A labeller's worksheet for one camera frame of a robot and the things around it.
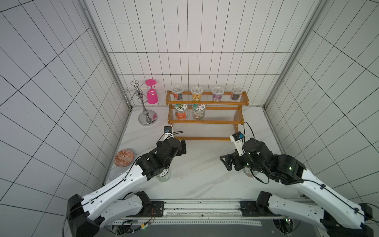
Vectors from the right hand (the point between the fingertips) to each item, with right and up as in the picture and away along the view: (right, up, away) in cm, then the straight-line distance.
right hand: (223, 156), depth 66 cm
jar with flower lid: (-21, +22, +21) cm, 37 cm away
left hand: (-24, +4, +10) cm, 26 cm away
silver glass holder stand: (-49, +18, +45) cm, 68 cm away
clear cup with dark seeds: (-22, +33, +15) cm, 43 cm away
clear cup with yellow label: (-12, +32, +14) cm, 37 cm away
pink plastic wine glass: (-43, +35, +36) cm, 66 cm away
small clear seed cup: (+10, +32, +15) cm, 37 cm away
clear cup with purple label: (0, +31, +13) cm, 34 cm away
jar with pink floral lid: (-10, +22, +21) cm, 32 cm away
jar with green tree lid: (-29, -14, +11) cm, 34 cm away
